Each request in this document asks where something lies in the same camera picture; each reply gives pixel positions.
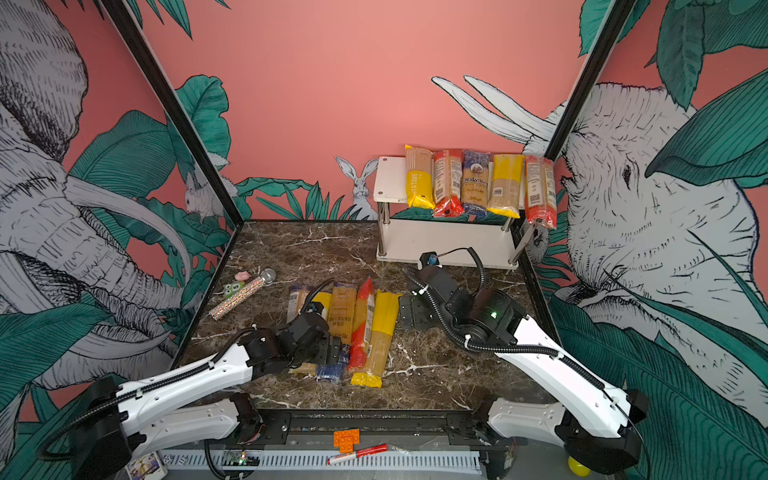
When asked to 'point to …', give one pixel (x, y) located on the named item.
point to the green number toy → (232, 288)
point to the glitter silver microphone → (266, 277)
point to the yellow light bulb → (578, 468)
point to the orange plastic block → (346, 440)
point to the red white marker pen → (359, 453)
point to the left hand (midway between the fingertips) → (330, 342)
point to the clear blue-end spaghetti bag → (293, 302)
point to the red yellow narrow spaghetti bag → (362, 322)
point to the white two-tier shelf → (495, 241)
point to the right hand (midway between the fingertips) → (414, 302)
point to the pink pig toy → (242, 275)
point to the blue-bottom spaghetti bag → (342, 316)
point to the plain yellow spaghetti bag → (384, 328)
